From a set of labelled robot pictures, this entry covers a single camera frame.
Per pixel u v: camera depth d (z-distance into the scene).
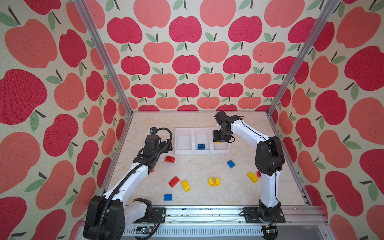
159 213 0.75
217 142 0.90
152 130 0.75
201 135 1.06
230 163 0.93
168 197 0.81
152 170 0.91
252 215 0.73
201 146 0.99
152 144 0.64
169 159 0.93
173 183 0.84
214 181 0.83
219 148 1.00
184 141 1.04
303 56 0.87
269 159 0.54
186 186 0.83
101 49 0.85
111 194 0.43
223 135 0.81
